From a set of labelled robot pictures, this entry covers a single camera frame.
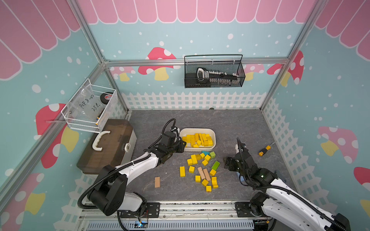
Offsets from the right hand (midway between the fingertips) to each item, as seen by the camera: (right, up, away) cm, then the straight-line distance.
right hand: (229, 158), depth 81 cm
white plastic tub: (-12, +13, +21) cm, 28 cm away
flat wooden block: (-41, -14, +2) cm, 44 cm away
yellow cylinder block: (-17, +11, +20) cm, 28 cm away
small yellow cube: (-8, +7, +16) cm, 19 cm away
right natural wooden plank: (-12, -11, +4) cm, 16 cm away
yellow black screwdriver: (+24, +1, +11) cm, 26 cm away
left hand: (-26, +7, +6) cm, 27 cm away
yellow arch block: (-8, -14, +2) cm, 16 cm away
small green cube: (-8, 0, +11) cm, 13 cm away
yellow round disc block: (-16, +7, +16) cm, 24 cm away
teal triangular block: (-12, +1, +12) cm, 17 cm away
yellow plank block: (-23, +9, +21) cm, 32 cm away
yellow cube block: (-21, -8, +6) cm, 23 cm away
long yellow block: (-20, +8, +18) cm, 29 cm away
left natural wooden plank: (-15, -10, +4) cm, 19 cm away
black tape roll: (-70, +35, -1) cm, 78 cm away
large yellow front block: (-27, -9, +6) cm, 29 cm away
